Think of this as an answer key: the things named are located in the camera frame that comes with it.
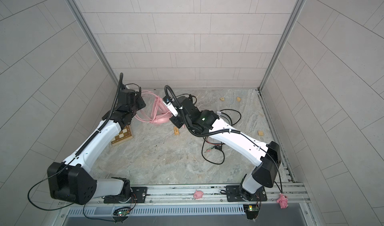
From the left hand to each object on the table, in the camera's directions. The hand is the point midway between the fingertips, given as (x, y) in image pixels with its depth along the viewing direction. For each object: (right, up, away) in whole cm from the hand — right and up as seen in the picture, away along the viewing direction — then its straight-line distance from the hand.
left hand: (143, 95), depth 81 cm
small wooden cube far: (+60, -2, +28) cm, 66 cm away
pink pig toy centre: (+30, -47, -11) cm, 57 cm away
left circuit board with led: (-3, -51, -17) cm, 54 cm away
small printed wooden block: (+17, -22, +12) cm, 30 cm away
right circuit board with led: (+55, -54, -13) cm, 78 cm away
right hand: (+18, -8, -10) cm, 22 cm away
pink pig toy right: (+69, -49, -13) cm, 86 cm away
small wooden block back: (+48, -2, +30) cm, 56 cm away
